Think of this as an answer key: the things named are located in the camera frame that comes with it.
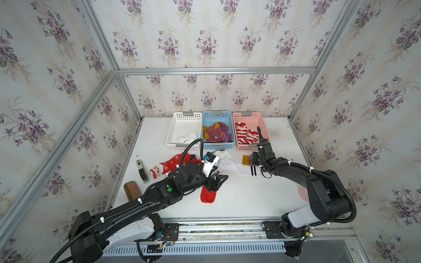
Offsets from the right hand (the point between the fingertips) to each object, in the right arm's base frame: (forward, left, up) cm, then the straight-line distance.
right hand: (258, 156), depth 94 cm
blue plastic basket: (+33, +30, -3) cm, 45 cm away
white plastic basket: (+26, +47, -4) cm, 54 cm away
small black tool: (-15, +63, 0) cm, 65 cm away
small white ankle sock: (+14, +43, -1) cm, 45 cm away
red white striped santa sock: (+21, +7, -4) cm, 22 cm away
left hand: (-19, +22, +17) cm, 33 cm away
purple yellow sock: (0, +6, -5) cm, 7 cm away
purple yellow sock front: (+17, +27, -1) cm, 32 cm away
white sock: (-3, +19, -3) cm, 19 cm away
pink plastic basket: (+31, -2, -3) cm, 31 cm away
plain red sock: (-22, +29, -4) cm, 37 cm away
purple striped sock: (+14, +18, +2) cm, 23 cm away
